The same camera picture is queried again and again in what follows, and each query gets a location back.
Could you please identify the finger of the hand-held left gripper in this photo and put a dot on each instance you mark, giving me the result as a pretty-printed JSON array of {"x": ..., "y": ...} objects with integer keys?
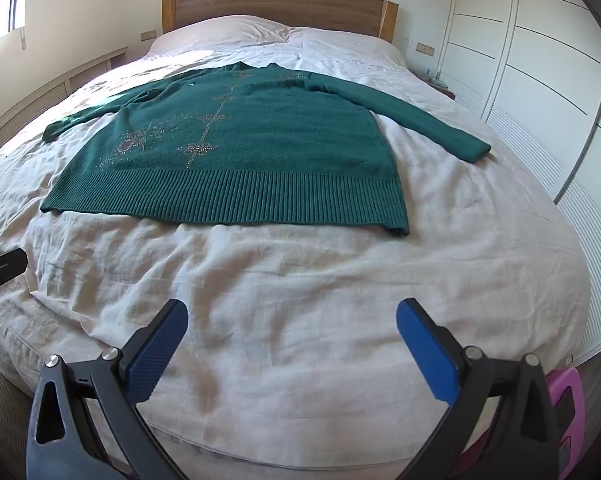
[{"x": 3, "y": 270}]

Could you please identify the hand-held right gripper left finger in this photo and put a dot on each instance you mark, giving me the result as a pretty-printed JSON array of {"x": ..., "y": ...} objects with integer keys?
[{"x": 155, "y": 350}]

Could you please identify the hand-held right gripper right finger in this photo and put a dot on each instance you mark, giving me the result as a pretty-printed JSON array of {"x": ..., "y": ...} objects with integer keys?
[{"x": 428, "y": 347}]

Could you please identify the green knitted sweater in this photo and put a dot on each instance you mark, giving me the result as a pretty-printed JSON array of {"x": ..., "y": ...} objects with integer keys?
[{"x": 260, "y": 150}]

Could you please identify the bed with white sheet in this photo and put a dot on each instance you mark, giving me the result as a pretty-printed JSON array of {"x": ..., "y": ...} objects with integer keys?
[{"x": 280, "y": 310}]

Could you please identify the pink plastic object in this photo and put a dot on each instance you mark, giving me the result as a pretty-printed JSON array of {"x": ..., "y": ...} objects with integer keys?
[{"x": 570, "y": 410}]

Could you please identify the wooden nightstand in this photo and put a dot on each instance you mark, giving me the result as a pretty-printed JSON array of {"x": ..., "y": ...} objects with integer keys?
[{"x": 438, "y": 85}]

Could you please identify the white wardrobe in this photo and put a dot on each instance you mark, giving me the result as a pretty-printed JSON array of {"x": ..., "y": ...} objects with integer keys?
[{"x": 540, "y": 60}]

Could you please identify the white pillow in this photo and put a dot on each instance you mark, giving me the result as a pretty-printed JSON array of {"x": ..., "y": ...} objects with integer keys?
[
  {"x": 220, "y": 35},
  {"x": 345, "y": 47}
]

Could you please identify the wooden headboard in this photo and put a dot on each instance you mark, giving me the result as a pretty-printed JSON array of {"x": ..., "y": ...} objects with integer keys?
[{"x": 280, "y": 7}]

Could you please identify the wall switch plate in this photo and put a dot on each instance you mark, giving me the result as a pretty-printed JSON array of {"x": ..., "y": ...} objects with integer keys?
[
  {"x": 425, "y": 48},
  {"x": 148, "y": 35}
]

